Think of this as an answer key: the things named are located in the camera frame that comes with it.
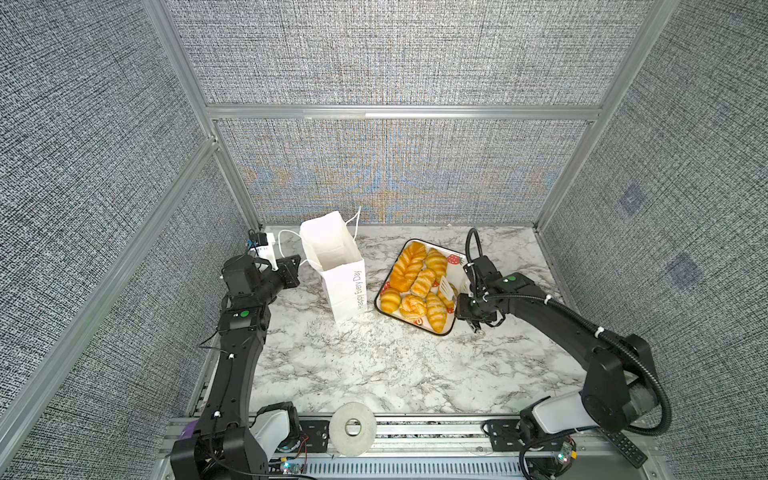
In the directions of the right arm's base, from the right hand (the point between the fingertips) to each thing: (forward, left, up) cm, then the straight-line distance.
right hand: (461, 311), depth 86 cm
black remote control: (-32, -34, -8) cm, 48 cm away
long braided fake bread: (+20, +14, -5) cm, 25 cm away
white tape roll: (-31, +32, -8) cm, 45 cm away
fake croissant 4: (+3, +6, -4) cm, 8 cm away
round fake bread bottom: (+4, +14, -4) cm, 15 cm away
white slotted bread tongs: (+6, +3, +2) cm, 7 cm away
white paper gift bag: (+23, +40, +3) cm, 46 cm away
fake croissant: (+21, +4, -4) cm, 22 cm away
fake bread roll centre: (+13, +10, -4) cm, 17 cm away
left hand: (+6, +44, +18) cm, 48 cm away
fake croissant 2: (+5, +2, -4) cm, 7 cm away
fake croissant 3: (+7, +21, -5) cm, 22 cm away
